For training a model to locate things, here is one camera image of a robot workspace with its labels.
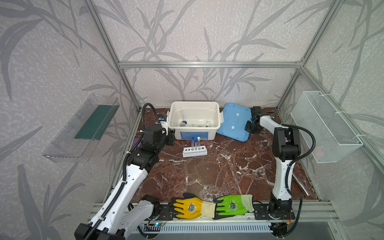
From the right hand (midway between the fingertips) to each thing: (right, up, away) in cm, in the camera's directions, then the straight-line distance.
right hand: (249, 125), depth 107 cm
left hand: (-49, +2, -33) cm, 59 cm away
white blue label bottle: (-30, +2, +1) cm, 30 cm away
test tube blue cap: (-40, -10, -20) cm, 46 cm away
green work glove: (-19, -39, -32) cm, 54 cm away
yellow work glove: (-41, -39, -34) cm, 66 cm away
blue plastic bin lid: (-9, +5, +7) cm, 12 cm away
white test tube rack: (-43, -16, -14) cm, 49 cm away
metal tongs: (+21, -32, -25) cm, 45 cm away
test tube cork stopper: (-37, -6, -23) cm, 44 cm away
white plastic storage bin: (-43, +5, +7) cm, 44 cm away
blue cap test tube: (-38, -10, -21) cm, 45 cm away
